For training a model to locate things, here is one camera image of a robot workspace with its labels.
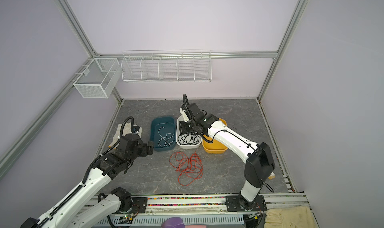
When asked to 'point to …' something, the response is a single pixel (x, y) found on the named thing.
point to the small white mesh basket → (100, 78)
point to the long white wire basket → (161, 66)
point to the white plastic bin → (179, 118)
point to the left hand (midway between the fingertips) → (145, 144)
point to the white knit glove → (127, 129)
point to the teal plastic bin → (163, 133)
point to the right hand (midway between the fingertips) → (180, 128)
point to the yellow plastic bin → (217, 146)
